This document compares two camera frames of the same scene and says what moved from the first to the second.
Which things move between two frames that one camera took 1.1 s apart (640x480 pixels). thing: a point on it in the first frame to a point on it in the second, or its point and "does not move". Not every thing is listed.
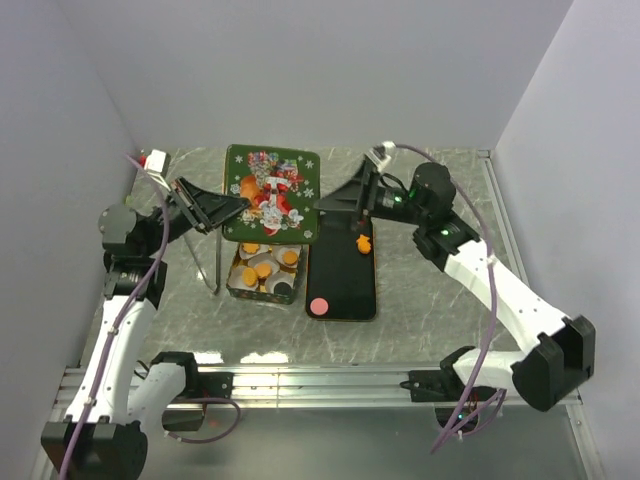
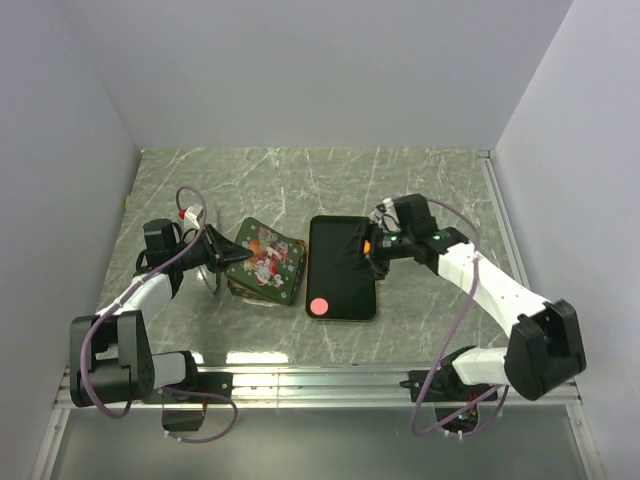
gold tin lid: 281,185 to 274,269
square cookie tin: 266,272 does not move
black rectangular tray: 336,270 does not move
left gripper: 209,208 to 217,246
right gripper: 353,195 to 374,259
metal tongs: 218,282 does not move
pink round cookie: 318,306 does not move
